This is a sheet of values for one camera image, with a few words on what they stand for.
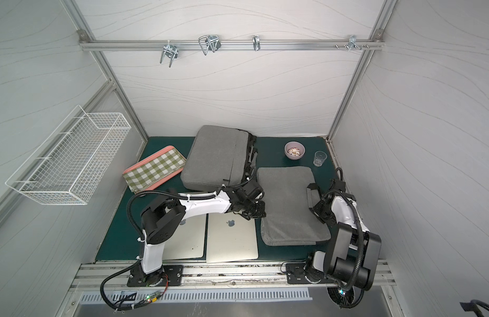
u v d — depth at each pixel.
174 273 0.74
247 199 0.71
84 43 0.76
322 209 0.78
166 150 1.12
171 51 0.79
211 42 0.77
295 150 1.11
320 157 1.07
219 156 1.03
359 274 0.38
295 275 0.73
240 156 1.04
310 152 1.05
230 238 0.82
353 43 0.76
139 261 0.60
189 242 0.82
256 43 0.78
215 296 0.70
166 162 1.08
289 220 0.86
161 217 0.49
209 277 0.74
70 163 0.69
